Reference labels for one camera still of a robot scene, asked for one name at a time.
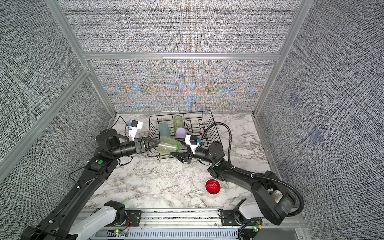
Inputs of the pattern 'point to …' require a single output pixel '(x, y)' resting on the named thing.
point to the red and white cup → (212, 186)
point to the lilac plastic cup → (180, 133)
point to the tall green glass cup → (178, 123)
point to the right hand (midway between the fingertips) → (174, 145)
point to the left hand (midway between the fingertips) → (159, 143)
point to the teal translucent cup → (164, 130)
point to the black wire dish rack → (196, 123)
